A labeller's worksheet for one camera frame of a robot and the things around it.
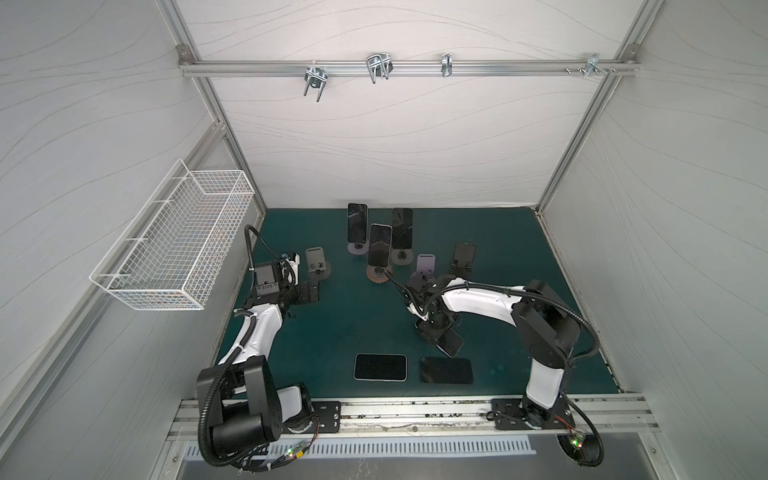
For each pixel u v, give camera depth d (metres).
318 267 0.97
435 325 0.78
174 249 0.69
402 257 1.07
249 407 0.41
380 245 1.01
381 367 0.83
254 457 0.69
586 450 0.72
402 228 0.98
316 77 0.79
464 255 0.95
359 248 1.08
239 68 0.79
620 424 0.73
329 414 0.74
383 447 0.70
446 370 0.81
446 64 0.78
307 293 0.78
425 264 0.94
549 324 0.48
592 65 0.77
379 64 0.76
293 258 0.80
